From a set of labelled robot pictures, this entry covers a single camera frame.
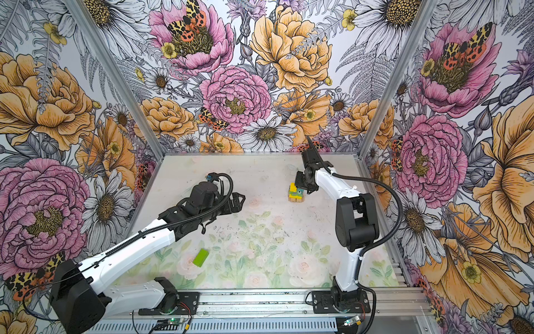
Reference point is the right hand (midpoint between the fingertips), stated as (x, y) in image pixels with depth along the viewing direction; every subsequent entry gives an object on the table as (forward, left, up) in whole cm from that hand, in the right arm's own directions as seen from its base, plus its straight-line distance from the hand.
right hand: (301, 189), depth 95 cm
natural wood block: (-1, +3, -6) cm, 7 cm away
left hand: (-13, +28, +9) cm, 32 cm away
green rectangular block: (-26, +43, -9) cm, 51 cm away
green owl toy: (+1, +1, -5) cm, 5 cm away
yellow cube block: (+1, +4, -1) cm, 4 cm away
